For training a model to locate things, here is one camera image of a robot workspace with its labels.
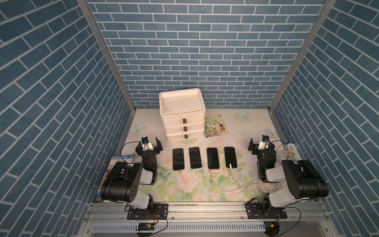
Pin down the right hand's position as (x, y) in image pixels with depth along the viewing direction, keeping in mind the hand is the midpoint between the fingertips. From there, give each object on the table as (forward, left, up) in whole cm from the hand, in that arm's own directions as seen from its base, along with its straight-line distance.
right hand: (261, 140), depth 91 cm
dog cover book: (-16, +81, -8) cm, 83 cm away
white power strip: (+1, -23, -9) cm, 25 cm away
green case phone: (-11, +40, -8) cm, 43 cm away
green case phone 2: (-8, +18, -9) cm, 22 cm away
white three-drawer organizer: (+5, +48, +15) cm, 51 cm away
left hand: (-6, +67, +2) cm, 67 cm away
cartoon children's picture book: (+16, +28, -9) cm, 33 cm away
